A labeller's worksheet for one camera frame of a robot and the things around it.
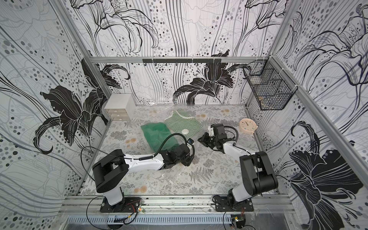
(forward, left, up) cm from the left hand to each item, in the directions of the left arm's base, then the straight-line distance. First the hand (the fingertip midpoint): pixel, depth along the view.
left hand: (188, 155), depth 89 cm
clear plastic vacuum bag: (-11, +4, -1) cm, 12 cm away
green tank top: (+16, +23, 0) cm, 28 cm away
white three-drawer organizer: (+34, +52, +7) cm, 63 cm away
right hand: (+10, -7, +5) cm, 13 cm away
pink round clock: (+23, -42, +2) cm, 48 cm away
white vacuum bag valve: (+19, +3, -1) cm, 19 cm away
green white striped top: (+28, +8, -2) cm, 29 cm away
